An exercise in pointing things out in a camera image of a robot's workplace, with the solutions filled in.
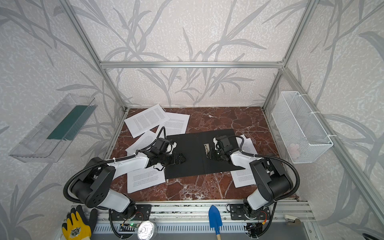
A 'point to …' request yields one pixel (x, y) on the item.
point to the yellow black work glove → (77, 228)
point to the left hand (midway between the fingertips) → (182, 156)
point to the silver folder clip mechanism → (207, 149)
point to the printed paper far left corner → (145, 120)
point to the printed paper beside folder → (176, 125)
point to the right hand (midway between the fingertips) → (208, 150)
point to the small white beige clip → (291, 219)
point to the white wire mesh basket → (303, 136)
